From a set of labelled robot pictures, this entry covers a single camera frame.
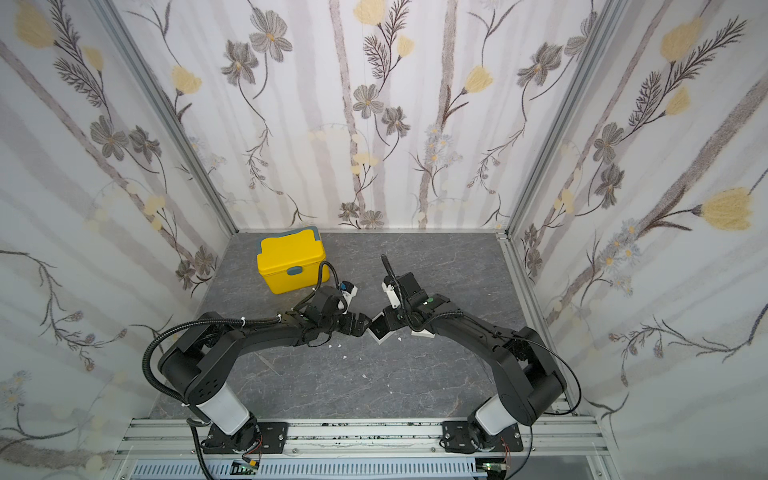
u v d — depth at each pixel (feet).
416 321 2.05
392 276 2.21
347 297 2.74
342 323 2.66
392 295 2.52
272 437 2.41
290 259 3.11
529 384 1.43
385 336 2.92
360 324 2.72
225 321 1.70
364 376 2.76
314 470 2.30
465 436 2.41
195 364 1.52
